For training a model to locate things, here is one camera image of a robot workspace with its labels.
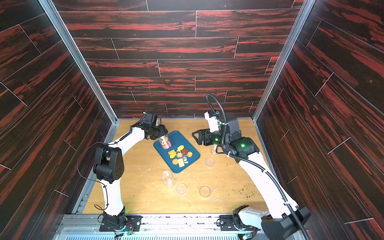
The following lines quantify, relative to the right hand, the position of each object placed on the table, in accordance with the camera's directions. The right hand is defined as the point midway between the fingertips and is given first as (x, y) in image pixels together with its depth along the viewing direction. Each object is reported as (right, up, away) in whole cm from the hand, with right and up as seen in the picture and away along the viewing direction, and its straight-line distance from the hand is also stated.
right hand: (202, 131), depth 71 cm
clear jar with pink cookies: (-22, -7, +22) cm, 32 cm away
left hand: (-22, 0, +28) cm, 36 cm away
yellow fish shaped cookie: (-13, -11, +31) cm, 35 cm away
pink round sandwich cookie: (-21, -9, +23) cm, 32 cm away
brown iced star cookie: (-10, -13, +29) cm, 33 cm away
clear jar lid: (+7, -20, +25) cm, 33 cm away
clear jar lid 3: (+2, -34, +13) cm, 37 cm away
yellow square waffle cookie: (-18, -14, +28) cm, 36 cm away
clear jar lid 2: (-11, -33, +15) cm, 38 cm away
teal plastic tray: (-16, -5, +40) cm, 43 cm away
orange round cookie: (-7, -15, +28) cm, 32 cm away
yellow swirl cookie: (-13, -16, +28) cm, 34 cm away
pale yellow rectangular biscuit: (-12, -20, +24) cm, 33 cm away
